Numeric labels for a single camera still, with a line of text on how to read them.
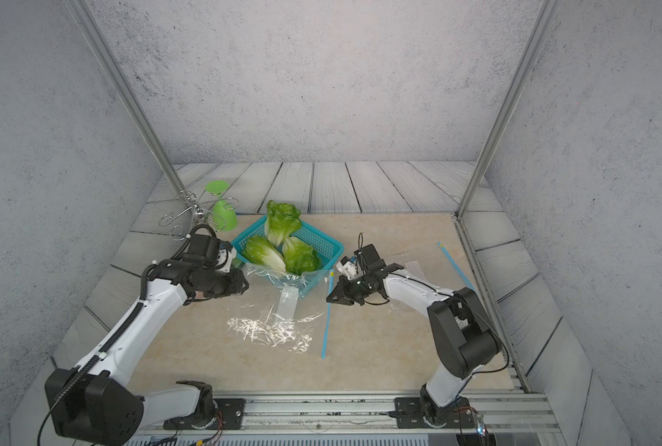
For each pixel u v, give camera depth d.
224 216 0.92
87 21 0.71
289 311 0.85
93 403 0.39
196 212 0.84
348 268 0.84
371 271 0.72
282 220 0.99
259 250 0.98
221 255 0.67
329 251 1.02
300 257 0.95
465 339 0.46
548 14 0.70
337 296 0.77
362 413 0.74
